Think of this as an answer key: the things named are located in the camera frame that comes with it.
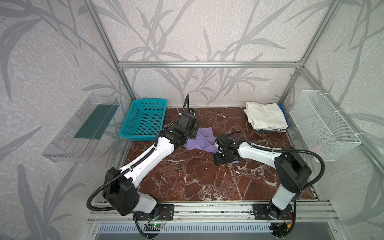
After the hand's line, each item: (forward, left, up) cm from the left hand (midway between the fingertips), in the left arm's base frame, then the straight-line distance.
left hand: (193, 123), depth 81 cm
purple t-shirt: (-3, -6, -12) cm, 14 cm away
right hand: (-11, -14, -20) cm, 26 cm away
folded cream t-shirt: (+16, -49, -13) cm, 53 cm away
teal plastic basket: (+24, +40, -25) cm, 53 cm away
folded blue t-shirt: (+31, -67, -18) cm, 76 cm away
